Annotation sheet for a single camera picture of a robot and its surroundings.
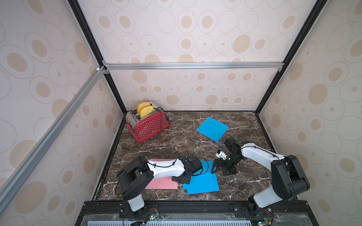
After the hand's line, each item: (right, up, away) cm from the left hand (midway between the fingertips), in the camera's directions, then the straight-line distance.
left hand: (185, 181), depth 83 cm
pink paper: (-12, -1, 0) cm, 12 cm away
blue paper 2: (+22, +30, +26) cm, 45 cm away
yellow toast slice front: (-26, +43, +9) cm, 51 cm away
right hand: (+19, +4, -1) cm, 19 cm away
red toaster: (-28, +31, +9) cm, 43 cm away
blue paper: (+12, +1, -3) cm, 13 cm away
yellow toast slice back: (-30, +47, +12) cm, 57 cm away
